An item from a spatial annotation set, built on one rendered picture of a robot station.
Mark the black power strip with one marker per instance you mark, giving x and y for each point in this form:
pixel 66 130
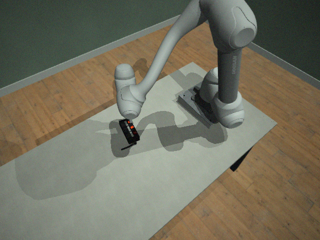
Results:
pixel 130 132

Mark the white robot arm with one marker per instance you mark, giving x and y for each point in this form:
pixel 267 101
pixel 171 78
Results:
pixel 233 26

